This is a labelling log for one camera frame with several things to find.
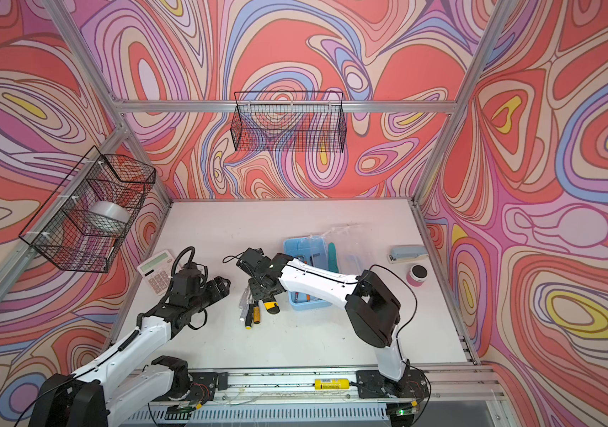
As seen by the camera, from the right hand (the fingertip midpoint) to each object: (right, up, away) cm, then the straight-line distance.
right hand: (267, 294), depth 84 cm
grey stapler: (+50, +12, +13) cm, 53 cm away
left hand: (-14, +3, +3) cm, 15 cm away
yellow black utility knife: (+2, -3, -4) cm, 5 cm away
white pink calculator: (-41, +5, +11) cm, 43 cm away
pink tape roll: (+51, +5, +7) cm, 52 cm away
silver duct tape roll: (-41, +25, -13) cm, 50 cm away
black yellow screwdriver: (-6, -7, +1) cm, 9 cm away
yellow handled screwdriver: (-3, -7, +2) cm, 8 cm away
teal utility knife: (+22, +8, +6) cm, 24 cm away
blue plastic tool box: (+24, +14, +11) cm, 30 cm away
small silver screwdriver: (-8, -5, +5) cm, 11 cm away
